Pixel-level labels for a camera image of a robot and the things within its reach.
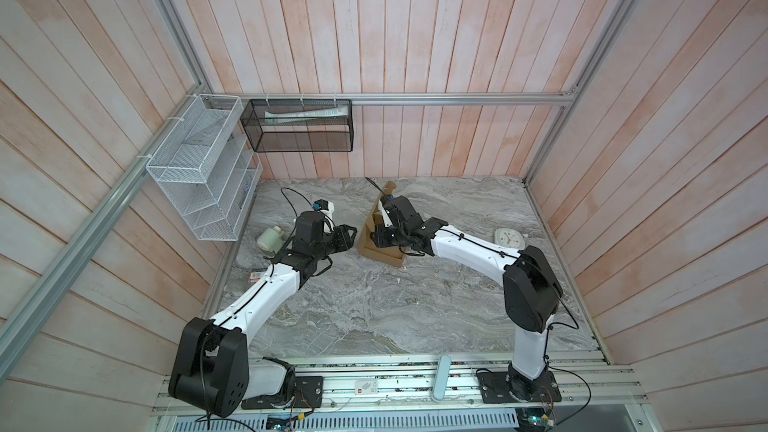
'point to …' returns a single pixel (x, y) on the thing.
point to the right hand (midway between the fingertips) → (373, 234)
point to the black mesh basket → (299, 125)
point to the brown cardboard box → (366, 246)
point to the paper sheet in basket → (305, 115)
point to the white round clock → (509, 237)
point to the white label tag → (366, 387)
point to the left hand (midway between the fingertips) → (352, 236)
